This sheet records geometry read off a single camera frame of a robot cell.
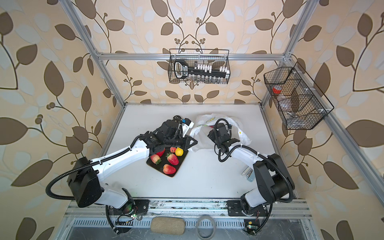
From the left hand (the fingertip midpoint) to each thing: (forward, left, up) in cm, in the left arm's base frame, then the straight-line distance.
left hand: (199, 141), depth 74 cm
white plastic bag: (+11, -3, +1) cm, 11 cm away
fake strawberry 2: (-2, +21, -11) cm, 24 cm away
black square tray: (-5, +17, -19) cm, 26 cm away
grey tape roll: (-30, -5, -23) cm, 38 cm away
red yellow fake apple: (-9, +16, -17) cm, 25 cm away
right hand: (+12, -8, -12) cm, 19 cm away
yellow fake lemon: (+2, +12, -16) cm, 20 cm away
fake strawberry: (-3, +25, -17) cm, 30 cm away
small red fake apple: (+4, +16, -18) cm, 25 cm away
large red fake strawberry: (-2, +15, -17) cm, 23 cm away
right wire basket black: (+20, -53, +10) cm, 57 cm away
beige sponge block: (-34, +13, -18) cm, 40 cm away
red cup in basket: (+32, -45, +9) cm, 56 cm away
